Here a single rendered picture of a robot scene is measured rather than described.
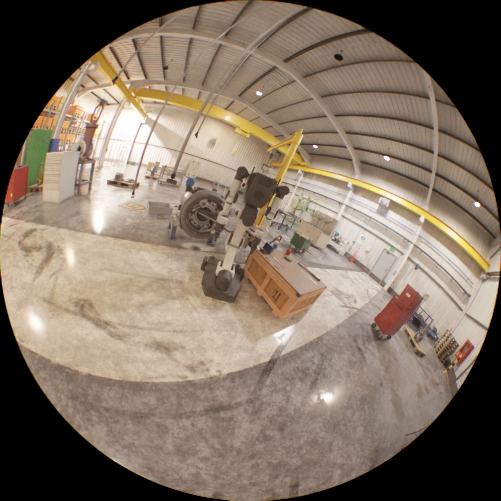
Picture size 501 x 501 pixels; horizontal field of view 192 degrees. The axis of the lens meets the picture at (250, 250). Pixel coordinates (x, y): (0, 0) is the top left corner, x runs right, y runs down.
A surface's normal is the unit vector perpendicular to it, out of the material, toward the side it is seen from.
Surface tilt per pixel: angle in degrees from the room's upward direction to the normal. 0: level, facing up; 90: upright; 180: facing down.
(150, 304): 0
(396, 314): 90
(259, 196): 105
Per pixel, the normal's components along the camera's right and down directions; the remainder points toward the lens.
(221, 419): 0.39, -0.84
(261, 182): 0.07, 0.43
